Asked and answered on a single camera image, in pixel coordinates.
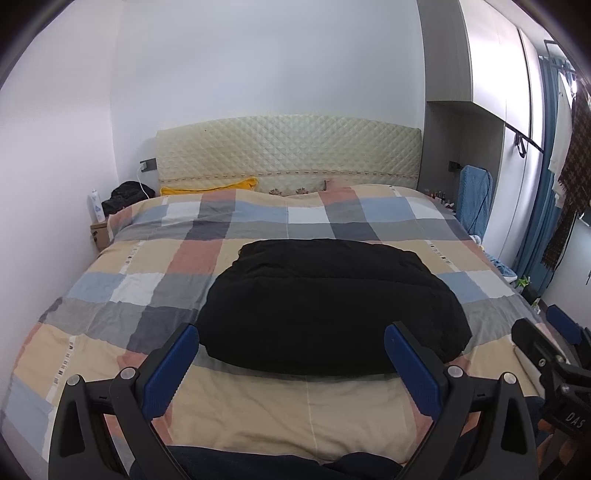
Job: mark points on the blue towel-covered chair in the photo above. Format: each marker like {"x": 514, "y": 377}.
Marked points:
{"x": 474, "y": 202}

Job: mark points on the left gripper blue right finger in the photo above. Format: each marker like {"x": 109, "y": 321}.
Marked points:
{"x": 481, "y": 428}

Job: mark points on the wooden nightstand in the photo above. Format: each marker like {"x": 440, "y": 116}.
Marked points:
{"x": 100, "y": 235}

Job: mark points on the wall socket with charger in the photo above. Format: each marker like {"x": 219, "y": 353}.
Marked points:
{"x": 148, "y": 165}

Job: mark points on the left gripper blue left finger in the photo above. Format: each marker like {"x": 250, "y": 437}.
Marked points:
{"x": 81, "y": 445}

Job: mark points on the cream quilted headboard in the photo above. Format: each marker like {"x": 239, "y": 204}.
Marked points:
{"x": 288, "y": 153}

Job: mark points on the white grey wardrobe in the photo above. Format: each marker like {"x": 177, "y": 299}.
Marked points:
{"x": 483, "y": 85}

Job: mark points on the black puffer jacket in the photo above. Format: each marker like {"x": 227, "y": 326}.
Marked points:
{"x": 321, "y": 307}

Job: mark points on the white spray bottle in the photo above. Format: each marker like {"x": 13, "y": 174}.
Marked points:
{"x": 97, "y": 206}

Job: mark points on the light blue clothes heap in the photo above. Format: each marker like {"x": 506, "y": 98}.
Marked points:
{"x": 507, "y": 273}

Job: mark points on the blue curtain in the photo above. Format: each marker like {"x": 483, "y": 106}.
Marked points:
{"x": 545, "y": 214}

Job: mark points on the black door handle hook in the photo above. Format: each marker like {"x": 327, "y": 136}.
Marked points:
{"x": 520, "y": 143}

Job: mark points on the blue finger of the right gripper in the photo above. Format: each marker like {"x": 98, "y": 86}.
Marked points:
{"x": 535, "y": 345}
{"x": 564, "y": 325}

